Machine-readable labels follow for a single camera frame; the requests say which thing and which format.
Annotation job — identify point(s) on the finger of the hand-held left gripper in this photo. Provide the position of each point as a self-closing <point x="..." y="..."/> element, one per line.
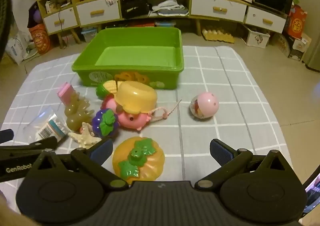
<point x="45" y="142"/>
<point x="6" y="135"/>

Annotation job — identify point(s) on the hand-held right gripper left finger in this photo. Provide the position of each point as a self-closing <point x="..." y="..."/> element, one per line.
<point x="102" y="150"/>

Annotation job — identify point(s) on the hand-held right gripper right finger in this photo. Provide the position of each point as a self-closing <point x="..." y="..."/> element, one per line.
<point x="221" y="152"/>

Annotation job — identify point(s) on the clear cotton swab jar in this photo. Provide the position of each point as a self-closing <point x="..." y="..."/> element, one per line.
<point x="53" y="126"/>

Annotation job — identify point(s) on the white starfish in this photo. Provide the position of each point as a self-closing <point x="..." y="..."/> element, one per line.
<point x="85" y="138"/>

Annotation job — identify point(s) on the purple toy grapes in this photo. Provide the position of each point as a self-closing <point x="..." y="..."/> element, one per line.
<point x="100" y="123"/>

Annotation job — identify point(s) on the olive brown plastic toy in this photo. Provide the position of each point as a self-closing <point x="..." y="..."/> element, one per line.
<point x="77" y="113"/>

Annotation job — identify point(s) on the red pink toy fruit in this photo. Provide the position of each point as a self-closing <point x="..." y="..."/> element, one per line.
<point x="108" y="102"/>

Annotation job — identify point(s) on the pink capsule ball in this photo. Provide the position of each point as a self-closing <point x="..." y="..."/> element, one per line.
<point x="206" y="103"/>

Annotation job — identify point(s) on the orange toy pumpkin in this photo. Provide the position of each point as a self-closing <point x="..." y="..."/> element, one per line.
<point x="152" y="161"/>

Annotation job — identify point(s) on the small pink box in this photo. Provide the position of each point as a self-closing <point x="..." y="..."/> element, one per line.
<point x="66" y="92"/>

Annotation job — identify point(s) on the yellow toy pot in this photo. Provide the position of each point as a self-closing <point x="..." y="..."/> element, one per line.
<point x="135" y="98"/>

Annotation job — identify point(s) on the toy corn cob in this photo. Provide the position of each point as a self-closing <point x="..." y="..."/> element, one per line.
<point x="110" y="87"/>

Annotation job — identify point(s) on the green plastic bin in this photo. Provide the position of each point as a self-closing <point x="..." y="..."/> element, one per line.
<point x="160" y="76"/>

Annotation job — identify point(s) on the grey checked blanket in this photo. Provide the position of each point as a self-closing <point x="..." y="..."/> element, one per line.
<point x="225" y="78"/>

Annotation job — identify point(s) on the white plastic bag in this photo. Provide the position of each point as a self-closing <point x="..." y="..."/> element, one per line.
<point x="17" y="48"/>

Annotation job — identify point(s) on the red gift bag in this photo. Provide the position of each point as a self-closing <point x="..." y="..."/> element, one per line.
<point x="41" y="40"/>
<point x="296" y="23"/>

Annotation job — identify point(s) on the clear box blue lid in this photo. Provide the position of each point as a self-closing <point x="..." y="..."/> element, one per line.
<point x="88" y="35"/>

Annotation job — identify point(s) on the yellow egg tray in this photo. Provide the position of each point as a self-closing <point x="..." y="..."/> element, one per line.
<point x="217" y="35"/>

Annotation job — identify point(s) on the white printed crate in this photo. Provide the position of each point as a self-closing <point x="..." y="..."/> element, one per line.
<point x="256" y="37"/>

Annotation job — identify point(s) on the red box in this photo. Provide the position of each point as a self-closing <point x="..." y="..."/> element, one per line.
<point x="130" y="24"/>

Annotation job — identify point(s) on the grey refrigerator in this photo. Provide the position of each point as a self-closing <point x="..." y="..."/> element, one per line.
<point x="313" y="56"/>

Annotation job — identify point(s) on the clear storage box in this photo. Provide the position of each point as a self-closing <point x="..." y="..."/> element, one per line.
<point x="165" y="23"/>

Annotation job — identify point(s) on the black bag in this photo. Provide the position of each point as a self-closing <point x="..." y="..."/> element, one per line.
<point x="135" y="7"/>

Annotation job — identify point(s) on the pile of folded clothes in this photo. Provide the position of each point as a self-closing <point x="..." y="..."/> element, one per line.
<point x="170" y="7"/>

